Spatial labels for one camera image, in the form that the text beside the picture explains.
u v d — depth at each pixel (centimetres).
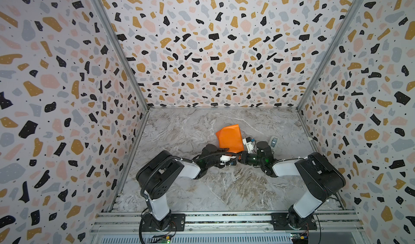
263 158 74
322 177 48
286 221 74
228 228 73
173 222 73
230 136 99
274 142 97
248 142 86
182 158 56
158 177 48
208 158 73
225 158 82
